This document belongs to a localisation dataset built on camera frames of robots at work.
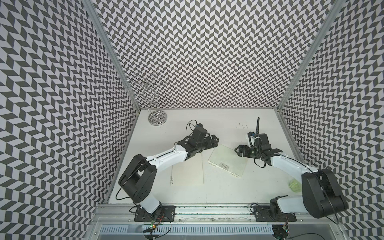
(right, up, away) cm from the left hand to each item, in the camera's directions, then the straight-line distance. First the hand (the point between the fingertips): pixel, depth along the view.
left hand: (213, 143), depth 86 cm
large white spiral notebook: (-14, -17, 0) cm, 22 cm away
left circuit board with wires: (-30, -35, -19) cm, 50 cm away
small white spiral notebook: (+9, -11, +7) cm, 16 cm away
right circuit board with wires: (+28, -36, -21) cm, 50 cm away
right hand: (+17, -6, +4) cm, 18 cm away
